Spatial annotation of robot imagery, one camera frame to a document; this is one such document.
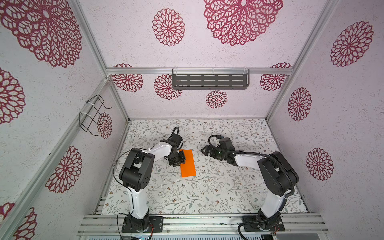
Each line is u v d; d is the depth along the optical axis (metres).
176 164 0.86
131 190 0.53
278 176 0.49
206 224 0.75
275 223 0.73
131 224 0.69
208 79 0.95
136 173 0.51
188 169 0.94
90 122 0.76
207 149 0.87
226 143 0.76
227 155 0.76
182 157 0.86
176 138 0.81
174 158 0.82
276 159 0.53
